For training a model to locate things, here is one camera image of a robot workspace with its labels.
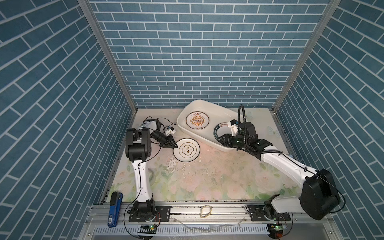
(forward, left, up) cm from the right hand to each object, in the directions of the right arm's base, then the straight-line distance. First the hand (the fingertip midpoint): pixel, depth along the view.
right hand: (217, 138), depth 81 cm
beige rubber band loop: (-32, +6, -20) cm, 39 cm away
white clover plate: (+1, +18, -17) cm, 25 cm away
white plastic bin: (+33, -1, -15) cm, 36 cm away
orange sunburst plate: (+27, +14, -16) cm, 34 cm away
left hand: (+4, +27, -17) cm, 32 cm away
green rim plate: (+18, -4, -15) cm, 24 cm away
